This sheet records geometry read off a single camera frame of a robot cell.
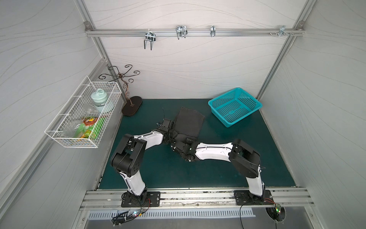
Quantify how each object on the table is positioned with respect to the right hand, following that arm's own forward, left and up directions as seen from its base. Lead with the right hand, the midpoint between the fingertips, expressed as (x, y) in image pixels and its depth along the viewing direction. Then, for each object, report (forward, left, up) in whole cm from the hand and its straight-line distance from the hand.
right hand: (189, 144), depth 91 cm
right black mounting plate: (-28, -31, -4) cm, 42 cm away
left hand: (+7, +8, 0) cm, 11 cm away
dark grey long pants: (+18, +2, -2) cm, 18 cm away
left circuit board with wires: (-39, +33, -2) cm, 51 cm away
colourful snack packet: (-10, +43, +32) cm, 55 cm away
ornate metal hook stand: (+36, +46, +1) cm, 58 cm away
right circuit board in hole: (-34, -46, -4) cm, 57 cm away
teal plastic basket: (+40, -37, -5) cm, 54 cm away
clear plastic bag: (-12, +52, +32) cm, 62 cm away
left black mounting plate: (-31, +18, -2) cm, 36 cm away
